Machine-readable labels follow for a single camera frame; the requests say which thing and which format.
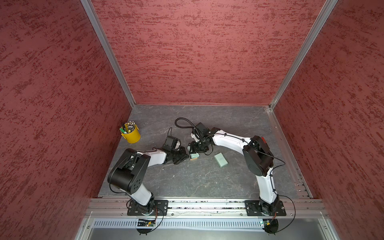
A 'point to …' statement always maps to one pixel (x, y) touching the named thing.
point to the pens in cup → (128, 127)
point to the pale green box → (194, 155)
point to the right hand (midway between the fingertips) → (193, 154)
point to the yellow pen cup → (133, 137)
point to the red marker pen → (264, 140)
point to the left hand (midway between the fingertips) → (189, 158)
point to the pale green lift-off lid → (220, 159)
